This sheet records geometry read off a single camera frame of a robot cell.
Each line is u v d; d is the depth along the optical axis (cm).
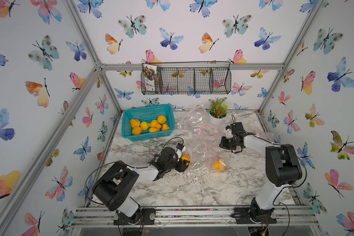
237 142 74
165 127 103
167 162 71
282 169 49
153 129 103
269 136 97
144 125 105
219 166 85
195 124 111
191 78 98
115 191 44
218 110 99
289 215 76
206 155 89
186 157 85
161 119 108
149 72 88
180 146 79
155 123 106
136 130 103
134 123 106
